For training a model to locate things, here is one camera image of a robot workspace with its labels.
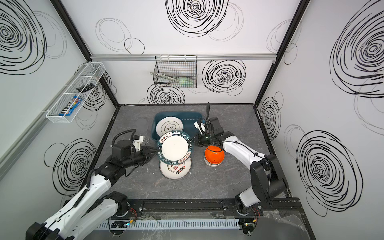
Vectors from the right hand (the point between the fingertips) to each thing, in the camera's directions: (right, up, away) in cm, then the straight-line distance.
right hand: (186, 142), depth 80 cm
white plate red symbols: (-6, -18, +5) cm, 20 cm away
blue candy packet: (-56, +19, -9) cm, 59 cm away
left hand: (-13, -4, -5) cm, 15 cm away
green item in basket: (0, +35, +6) cm, 35 cm away
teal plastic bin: (0, +12, +31) cm, 34 cm away
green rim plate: (-6, -3, -1) cm, 7 cm away
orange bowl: (+16, -8, +4) cm, 18 cm away
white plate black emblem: (-15, +9, +26) cm, 31 cm away
